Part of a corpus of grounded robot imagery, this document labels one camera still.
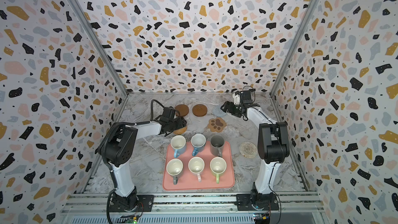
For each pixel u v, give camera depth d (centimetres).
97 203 75
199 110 112
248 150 92
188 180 78
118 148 51
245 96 78
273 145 52
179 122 91
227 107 90
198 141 90
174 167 83
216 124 103
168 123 80
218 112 110
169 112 80
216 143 90
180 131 100
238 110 85
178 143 90
